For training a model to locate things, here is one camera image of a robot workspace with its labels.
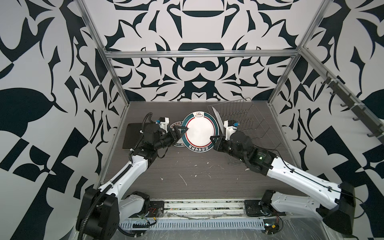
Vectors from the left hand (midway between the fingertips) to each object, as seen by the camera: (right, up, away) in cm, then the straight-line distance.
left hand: (186, 128), depth 76 cm
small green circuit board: (+40, -45, -5) cm, 61 cm away
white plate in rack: (+7, +1, -3) cm, 8 cm away
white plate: (+19, +4, +16) cm, 26 cm away
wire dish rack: (+42, +3, +26) cm, 49 cm away
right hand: (+11, -4, -6) cm, 13 cm away
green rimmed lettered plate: (0, -4, 0) cm, 4 cm away
